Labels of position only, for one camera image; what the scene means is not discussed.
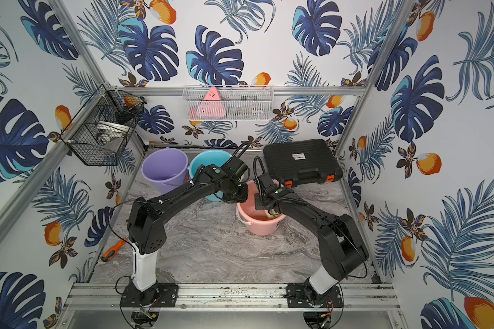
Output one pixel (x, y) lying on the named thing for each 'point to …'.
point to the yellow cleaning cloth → (273, 214)
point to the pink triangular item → (212, 105)
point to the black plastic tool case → (300, 162)
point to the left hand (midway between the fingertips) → (248, 205)
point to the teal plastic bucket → (208, 157)
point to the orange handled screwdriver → (112, 251)
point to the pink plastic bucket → (259, 221)
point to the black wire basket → (98, 134)
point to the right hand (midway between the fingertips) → (263, 201)
